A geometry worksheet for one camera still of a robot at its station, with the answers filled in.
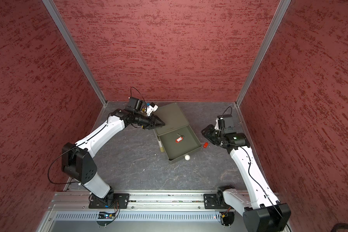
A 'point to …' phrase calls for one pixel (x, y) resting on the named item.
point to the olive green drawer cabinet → (173, 116)
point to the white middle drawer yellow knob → (159, 141)
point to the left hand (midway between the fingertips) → (161, 127)
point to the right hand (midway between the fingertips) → (201, 135)
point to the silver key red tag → (179, 139)
